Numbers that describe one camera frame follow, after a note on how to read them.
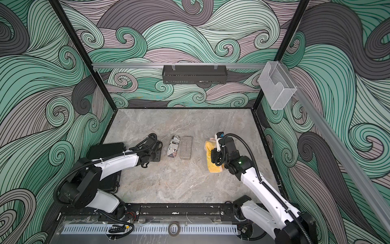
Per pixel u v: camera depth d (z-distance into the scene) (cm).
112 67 99
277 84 78
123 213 71
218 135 70
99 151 94
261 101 115
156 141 73
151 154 72
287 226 38
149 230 63
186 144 96
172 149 93
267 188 45
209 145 81
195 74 101
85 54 88
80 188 43
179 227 68
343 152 51
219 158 66
